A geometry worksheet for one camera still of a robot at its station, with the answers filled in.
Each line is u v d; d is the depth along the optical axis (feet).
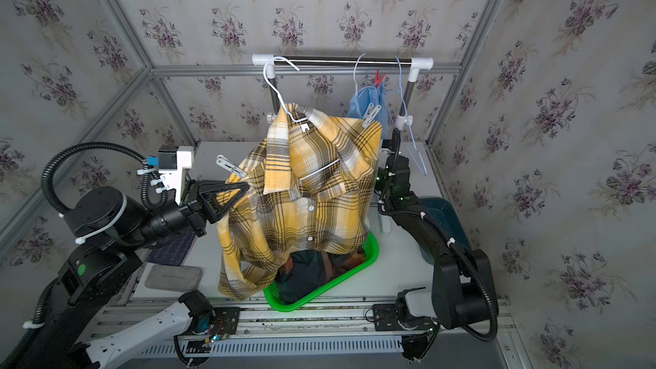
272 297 2.27
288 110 1.43
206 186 1.36
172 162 1.24
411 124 2.37
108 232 1.09
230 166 1.37
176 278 2.57
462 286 1.36
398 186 2.09
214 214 1.39
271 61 1.95
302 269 2.30
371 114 1.68
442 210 2.95
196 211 1.26
